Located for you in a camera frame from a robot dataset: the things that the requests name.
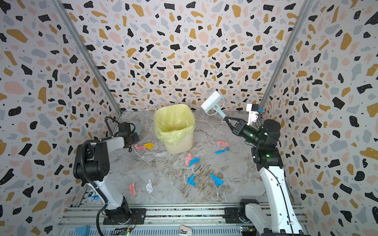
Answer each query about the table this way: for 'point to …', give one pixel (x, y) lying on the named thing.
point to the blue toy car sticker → (95, 197)
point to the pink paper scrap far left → (139, 147)
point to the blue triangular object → (83, 230)
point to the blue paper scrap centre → (195, 160)
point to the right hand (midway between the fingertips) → (223, 118)
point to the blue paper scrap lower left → (191, 180)
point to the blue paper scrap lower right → (217, 181)
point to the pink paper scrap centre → (187, 159)
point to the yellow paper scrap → (148, 145)
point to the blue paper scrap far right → (218, 152)
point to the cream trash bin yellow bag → (174, 126)
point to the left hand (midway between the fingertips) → (133, 135)
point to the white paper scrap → (149, 187)
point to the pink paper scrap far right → (224, 144)
